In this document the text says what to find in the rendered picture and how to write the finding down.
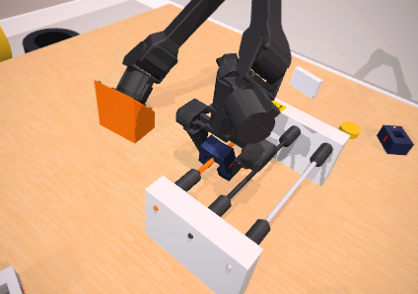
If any yellow cylinder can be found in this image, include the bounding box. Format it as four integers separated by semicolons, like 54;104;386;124
338;121;361;139

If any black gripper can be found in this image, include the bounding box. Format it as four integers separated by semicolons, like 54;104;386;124
175;99;276;176

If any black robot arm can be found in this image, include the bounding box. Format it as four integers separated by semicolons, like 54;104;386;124
112;0;292;144

